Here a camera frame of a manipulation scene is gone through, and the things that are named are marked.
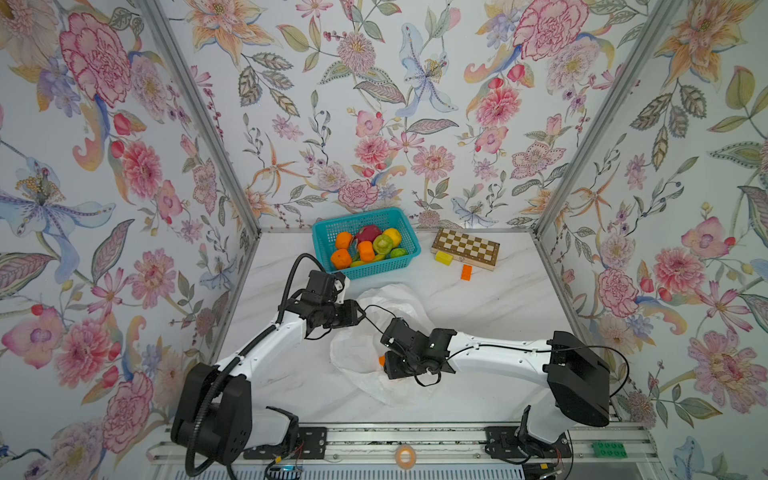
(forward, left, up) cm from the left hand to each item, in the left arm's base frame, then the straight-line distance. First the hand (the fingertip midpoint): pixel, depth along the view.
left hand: (364, 316), depth 84 cm
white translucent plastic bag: (-7, +3, -8) cm, 11 cm away
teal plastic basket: (+39, +16, -6) cm, 42 cm away
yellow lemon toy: (+36, -10, -6) cm, 38 cm away
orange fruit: (+35, +9, -6) cm, 36 cm away
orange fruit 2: (+27, +9, -7) cm, 29 cm away
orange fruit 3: (+27, 0, -3) cm, 27 cm away
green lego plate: (-32, -59, -10) cm, 68 cm away
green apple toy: (+28, -11, -5) cm, 31 cm away
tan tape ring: (-33, -9, -13) cm, 37 cm away
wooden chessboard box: (+33, -37, -10) cm, 51 cm away
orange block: (+24, -36, -12) cm, 45 cm away
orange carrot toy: (-11, -4, -5) cm, 13 cm away
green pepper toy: (+29, -5, -2) cm, 30 cm away
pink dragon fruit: (+37, 0, -4) cm, 37 cm away
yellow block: (+30, -28, -11) cm, 43 cm away
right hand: (-12, -6, -7) cm, 15 cm away
